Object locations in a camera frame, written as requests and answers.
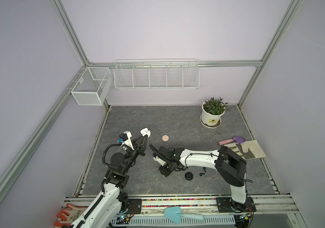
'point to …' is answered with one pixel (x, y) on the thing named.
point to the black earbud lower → (200, 174)
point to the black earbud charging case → (188, 175)
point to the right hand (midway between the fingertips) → (162, 171)
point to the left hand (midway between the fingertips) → (147, 136)
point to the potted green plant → (212, 110)
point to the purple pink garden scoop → (236, 138)
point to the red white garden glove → (67, 216)
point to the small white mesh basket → (91, 87)
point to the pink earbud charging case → (165, 137)
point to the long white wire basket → (156, 74)
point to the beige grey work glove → (248, 150)
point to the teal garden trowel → (174, 213)
